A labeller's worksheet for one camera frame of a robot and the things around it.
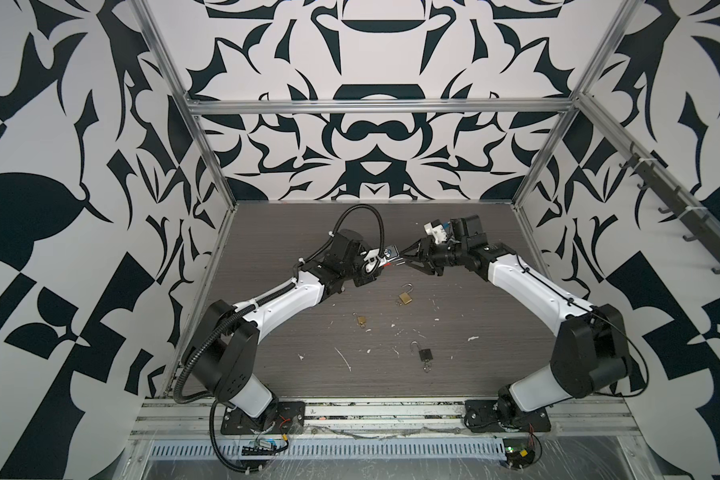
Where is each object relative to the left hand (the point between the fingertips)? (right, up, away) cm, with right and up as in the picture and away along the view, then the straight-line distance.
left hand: (378, 250), depth 85 cm
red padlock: (+3, -1, -12) cm, 12 cm away
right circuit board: (+32, -47, -13) cm, 58 cm away
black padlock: (+13, -29, -1) cm, 32 cm away
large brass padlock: (+9, -15, +10) cm, 20 cm away
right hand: (+6, -1, -5) cm, 8 cm away
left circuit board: (-28, -47, -12) cm, 56 cm away
